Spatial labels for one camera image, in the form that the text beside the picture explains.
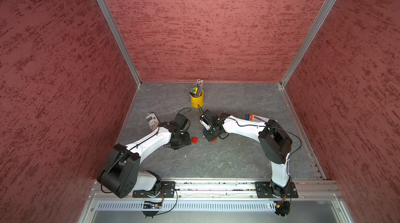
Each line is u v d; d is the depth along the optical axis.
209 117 0.72
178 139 0.72
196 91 1.00
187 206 0.77
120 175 0.42
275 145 0.50
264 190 0.74
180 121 0.70
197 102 1.01
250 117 1.00
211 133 0.78
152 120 0.95
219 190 0.76
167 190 0.74
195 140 0.90
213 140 0.87
